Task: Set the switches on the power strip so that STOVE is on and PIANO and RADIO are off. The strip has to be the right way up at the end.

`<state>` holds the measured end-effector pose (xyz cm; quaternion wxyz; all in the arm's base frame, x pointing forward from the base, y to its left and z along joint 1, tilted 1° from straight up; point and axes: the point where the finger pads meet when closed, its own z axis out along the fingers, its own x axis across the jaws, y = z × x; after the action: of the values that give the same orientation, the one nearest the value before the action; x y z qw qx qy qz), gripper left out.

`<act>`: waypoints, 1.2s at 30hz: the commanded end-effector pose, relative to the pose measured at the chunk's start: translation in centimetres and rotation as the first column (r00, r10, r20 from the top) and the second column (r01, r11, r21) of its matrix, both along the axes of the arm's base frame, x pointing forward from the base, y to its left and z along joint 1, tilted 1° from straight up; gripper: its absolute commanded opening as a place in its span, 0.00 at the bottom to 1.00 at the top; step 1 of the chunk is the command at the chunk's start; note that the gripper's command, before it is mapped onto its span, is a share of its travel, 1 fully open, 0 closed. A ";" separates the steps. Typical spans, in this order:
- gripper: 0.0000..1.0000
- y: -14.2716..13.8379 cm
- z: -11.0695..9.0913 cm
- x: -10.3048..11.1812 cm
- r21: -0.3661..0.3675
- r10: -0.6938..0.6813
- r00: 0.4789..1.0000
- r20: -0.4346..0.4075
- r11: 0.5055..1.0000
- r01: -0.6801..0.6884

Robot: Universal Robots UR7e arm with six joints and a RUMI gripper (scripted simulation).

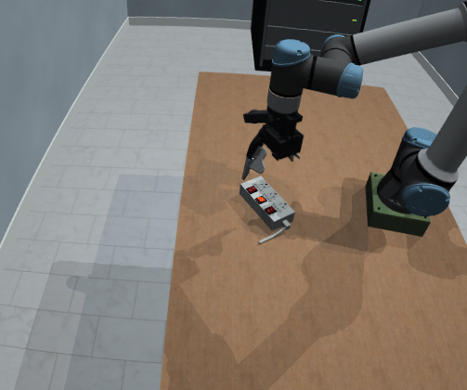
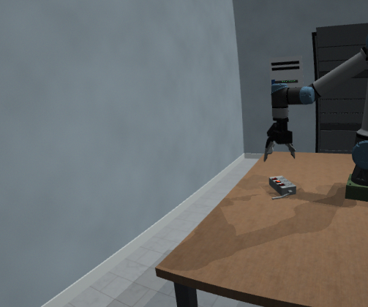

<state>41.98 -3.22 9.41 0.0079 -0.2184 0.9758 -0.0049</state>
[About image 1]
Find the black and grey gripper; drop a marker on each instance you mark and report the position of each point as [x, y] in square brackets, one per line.
[281, 132]

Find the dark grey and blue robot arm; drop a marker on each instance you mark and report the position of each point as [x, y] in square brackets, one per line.
[425, 179]

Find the white power strip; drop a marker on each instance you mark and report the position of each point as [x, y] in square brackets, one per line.
[266, 202]

